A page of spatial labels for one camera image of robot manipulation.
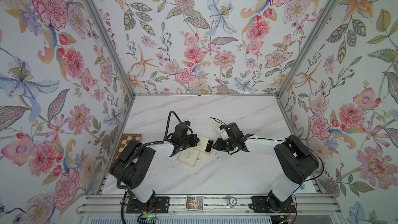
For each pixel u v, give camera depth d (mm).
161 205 735
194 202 735
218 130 894
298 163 473
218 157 900
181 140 737
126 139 934
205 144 907
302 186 783
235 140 739
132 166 466
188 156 862
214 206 760
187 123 860
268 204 673
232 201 709
